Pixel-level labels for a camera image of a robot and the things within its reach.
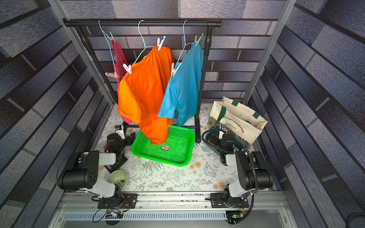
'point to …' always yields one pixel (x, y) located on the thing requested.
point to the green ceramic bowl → (118, 176)
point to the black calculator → (119, 163)
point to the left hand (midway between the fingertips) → (128, 132)
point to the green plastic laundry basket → (176, 150)
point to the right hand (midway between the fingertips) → (220, 131)
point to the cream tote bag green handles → (239, 120)
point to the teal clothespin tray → (237, 145)
